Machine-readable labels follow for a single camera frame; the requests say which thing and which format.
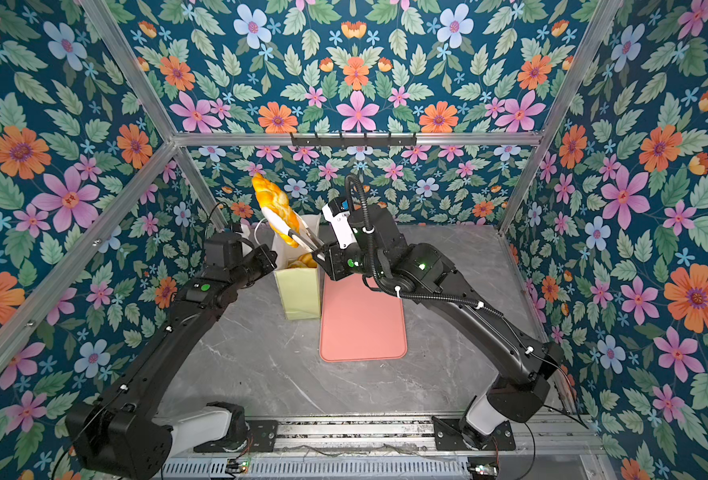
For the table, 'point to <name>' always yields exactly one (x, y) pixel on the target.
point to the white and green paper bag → (297, 275)
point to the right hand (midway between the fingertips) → (320, 248)
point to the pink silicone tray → (359, 323)
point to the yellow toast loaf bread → (304, 260)
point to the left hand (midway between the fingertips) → (281, 243)
